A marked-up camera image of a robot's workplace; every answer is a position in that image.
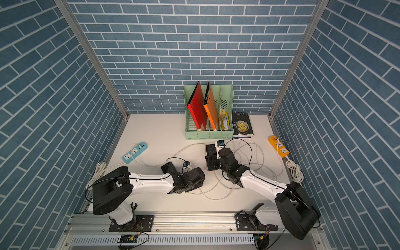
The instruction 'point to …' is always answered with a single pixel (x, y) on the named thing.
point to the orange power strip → (278, 146)
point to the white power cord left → (100, 171)
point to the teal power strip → (128, 158)
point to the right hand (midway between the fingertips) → (212, 156)
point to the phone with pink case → (210, 150)
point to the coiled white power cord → (297, 174)
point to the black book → (241, 126)
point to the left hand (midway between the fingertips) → (205, 184)
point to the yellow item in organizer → (225, 120)
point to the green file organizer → (223, 96)
